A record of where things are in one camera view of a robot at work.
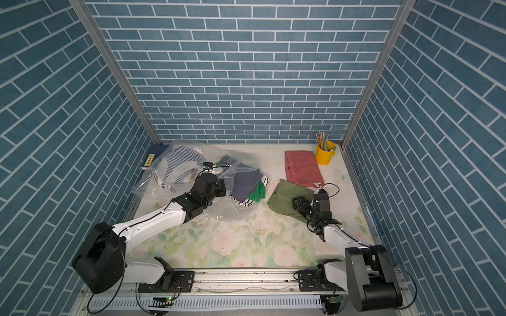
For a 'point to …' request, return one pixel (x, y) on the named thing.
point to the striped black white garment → (246, 203)
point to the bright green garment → (259, 193)
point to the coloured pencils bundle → (322, 141)
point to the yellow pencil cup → (323, 157)
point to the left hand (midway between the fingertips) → (228, 181)
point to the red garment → (302, 168)
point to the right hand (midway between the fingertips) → (301, 204)
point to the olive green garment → (282, 194)
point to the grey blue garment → (244, 183)
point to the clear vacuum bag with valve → (226, 162)
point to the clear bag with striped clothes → (174, 169)
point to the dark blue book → (155, 150)
